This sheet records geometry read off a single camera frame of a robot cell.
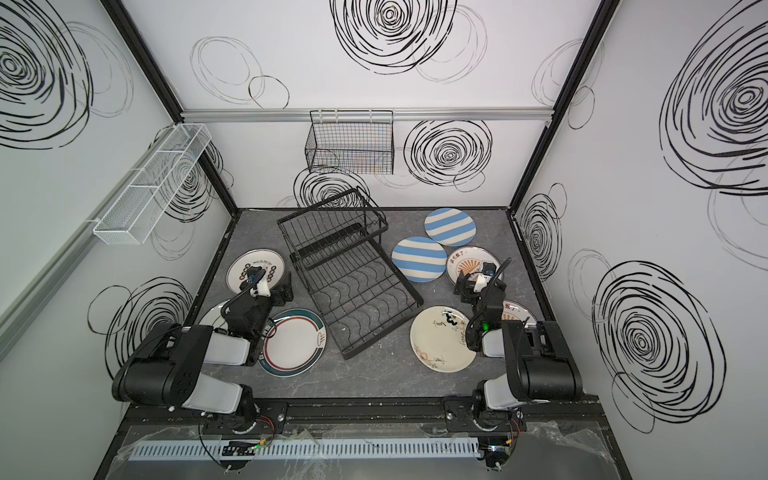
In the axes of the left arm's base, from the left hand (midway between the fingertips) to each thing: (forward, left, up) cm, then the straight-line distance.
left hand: (273, 273), depth 88 cm
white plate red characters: (+12, +8, -10) cm, 17 cm away
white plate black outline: (-10, +19, -11) cm, 24 cm away
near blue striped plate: (+14, -45, -11) cm, 49 cm away
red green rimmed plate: (-17, -8, -12) cm, 23 cm away
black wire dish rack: (+2, -25, -9) cm, 27 cm away
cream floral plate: (-14, -49, -9) cm, 52 cm away
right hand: (+2, -62, -1) cm, 62 cm away
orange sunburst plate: (+14, -63, -10) cm, 65 cm away
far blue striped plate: (+30, -58, -10) cm, 67 cm away
